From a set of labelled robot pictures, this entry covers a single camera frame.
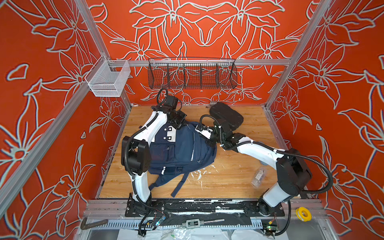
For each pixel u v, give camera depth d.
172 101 0.72
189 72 0.99
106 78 0.93
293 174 0.44
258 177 0.81
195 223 0.69
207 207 0.74
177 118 0.77
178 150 0.84
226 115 1.06
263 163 0.53
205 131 0.73
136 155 0.49
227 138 0.66
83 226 0.68
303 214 0.71
